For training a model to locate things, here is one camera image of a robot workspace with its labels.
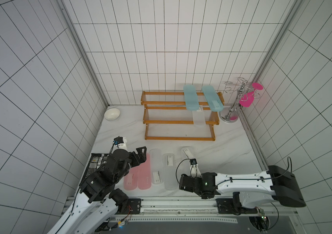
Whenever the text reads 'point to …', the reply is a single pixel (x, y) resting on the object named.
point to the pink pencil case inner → (144, 174)
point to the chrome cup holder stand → (230, 114)
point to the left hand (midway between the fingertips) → (137, 153)
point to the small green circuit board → (261, 219)
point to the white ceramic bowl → (112, 114)
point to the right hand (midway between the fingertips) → (187, 183)
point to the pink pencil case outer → (130, 180)
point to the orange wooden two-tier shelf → (166, 118)
